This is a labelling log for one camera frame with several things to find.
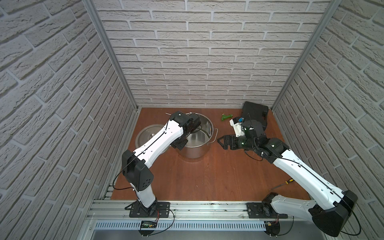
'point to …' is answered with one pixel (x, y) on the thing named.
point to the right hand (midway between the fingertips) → (225, 139)
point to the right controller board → (272, 228)
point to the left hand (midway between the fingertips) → (169, 141)
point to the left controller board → (147, 224)
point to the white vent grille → (135, 225)
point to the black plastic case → (251, 111)
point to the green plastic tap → (223, 117)
